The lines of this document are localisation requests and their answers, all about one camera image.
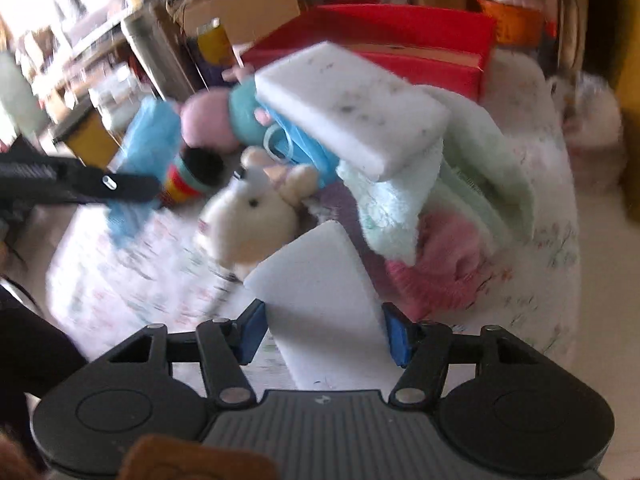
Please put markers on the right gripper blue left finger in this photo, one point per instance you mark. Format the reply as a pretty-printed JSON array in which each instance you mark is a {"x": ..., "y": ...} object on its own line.
[{"x": 224, "y": 348}]

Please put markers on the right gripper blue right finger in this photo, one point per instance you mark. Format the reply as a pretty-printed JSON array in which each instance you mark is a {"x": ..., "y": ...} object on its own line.
[{"x": 421, "y": 350}]

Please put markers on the pink purple fluffy towel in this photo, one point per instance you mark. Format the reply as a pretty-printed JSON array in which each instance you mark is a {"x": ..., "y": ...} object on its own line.
[{"x": 449, "y": 252}]

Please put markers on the white plush mouse toy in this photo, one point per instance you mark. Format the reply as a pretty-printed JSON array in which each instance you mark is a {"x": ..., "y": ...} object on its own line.
[{"x": 257, "y": 213}]

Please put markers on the mint green fluffy towel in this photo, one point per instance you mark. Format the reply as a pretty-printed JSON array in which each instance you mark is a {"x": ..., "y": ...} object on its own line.
[{"x": 472, "y": 170}]

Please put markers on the blue face mask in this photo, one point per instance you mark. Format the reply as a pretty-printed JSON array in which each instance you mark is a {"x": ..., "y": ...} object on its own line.
[{"x": 288, "y": 143}]

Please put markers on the speckled white sponge block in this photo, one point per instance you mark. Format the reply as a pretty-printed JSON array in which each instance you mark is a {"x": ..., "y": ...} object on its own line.
[{"x": 363, "y": 114}]

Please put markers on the blue cloth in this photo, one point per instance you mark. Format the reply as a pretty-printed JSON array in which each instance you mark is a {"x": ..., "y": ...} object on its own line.
[{"x": 151, "y": 144}]

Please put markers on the brown furry glove cuff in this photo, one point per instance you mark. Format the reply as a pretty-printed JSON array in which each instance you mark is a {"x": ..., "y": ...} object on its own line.
[{"x": 156, "y": 457}]

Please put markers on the yellow purple drink can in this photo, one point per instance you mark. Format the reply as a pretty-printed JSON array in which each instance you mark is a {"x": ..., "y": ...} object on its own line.
[{"x": 214, "y": 44}]

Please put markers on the wooden tv cabinet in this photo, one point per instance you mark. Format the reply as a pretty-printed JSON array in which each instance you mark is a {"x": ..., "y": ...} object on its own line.
[{"x": 245, "y": 21}]

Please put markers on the white plastic bag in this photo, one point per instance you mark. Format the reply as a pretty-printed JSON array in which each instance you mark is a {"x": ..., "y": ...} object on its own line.
[{"x": 592, "y": 128}]

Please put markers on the red cardboard box tray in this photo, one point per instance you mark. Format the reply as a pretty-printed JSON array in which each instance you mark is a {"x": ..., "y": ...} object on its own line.
[{"x": 442, "y": 47}]

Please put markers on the orange plastic basket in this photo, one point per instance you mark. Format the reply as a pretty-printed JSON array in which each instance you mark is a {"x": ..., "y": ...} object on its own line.
[{"x": 516, "y": 26}]

